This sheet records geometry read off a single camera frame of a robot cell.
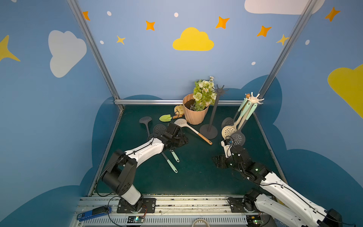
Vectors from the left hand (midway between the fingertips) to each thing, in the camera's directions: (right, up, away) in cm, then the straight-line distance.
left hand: (187, 141), depth 88 cm
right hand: (+18, -7, -8) cm, 21 cm away
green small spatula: (-17, +15, +28) cm, 36 cm away
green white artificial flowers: (+11, +30, +5) cm, 33 cm away
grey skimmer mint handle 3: (-22, +6, +16) cm, 27 cm away
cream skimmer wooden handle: (-3, +11, +19) cm, 22 cm away
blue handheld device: (-46, -32, -20) cm, 59 cm away
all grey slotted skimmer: (-32, +14, +20) cm, 40 cm away
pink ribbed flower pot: (+5, +16, +13) cm, 21 cm away
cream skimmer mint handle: (+26, +6, +2) cm, 27 cm away
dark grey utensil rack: (+17, +5, +17) cm, 24 cm away
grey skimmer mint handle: (+29, +12, +7) cm, 32 cm away
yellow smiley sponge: (-6, +20, +27) cm, 34 cm away
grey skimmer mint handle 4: (-10, -16, 0) cm, 19 cm away
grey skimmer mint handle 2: (+32, +3, -2) cm, 32 cm away
